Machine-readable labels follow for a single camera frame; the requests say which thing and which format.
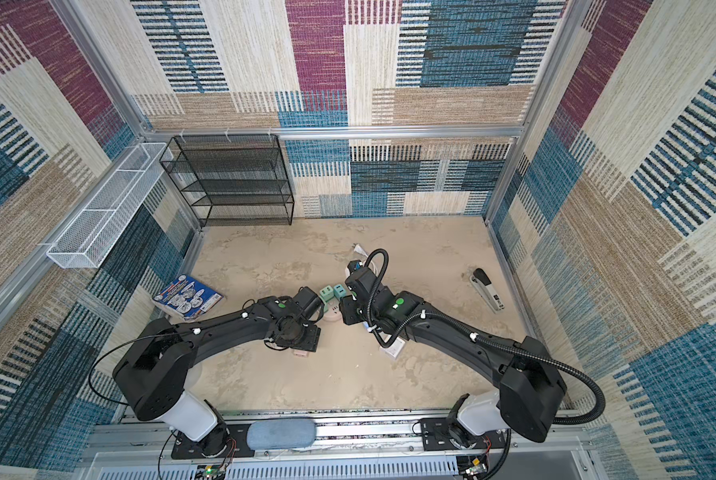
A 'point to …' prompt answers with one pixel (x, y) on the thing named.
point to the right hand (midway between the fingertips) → (349, 309)
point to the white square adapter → (395, 348)
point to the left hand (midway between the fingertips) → (310, 339)
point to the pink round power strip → (333, 313)
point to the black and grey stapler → (484, 286)
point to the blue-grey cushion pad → (281, 434)
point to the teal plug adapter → (339, 291)
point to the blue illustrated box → (186, 298)
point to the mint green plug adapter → (326, 294)
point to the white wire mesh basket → (80, 247)
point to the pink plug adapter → (301, 353)
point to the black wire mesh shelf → (232, 179)
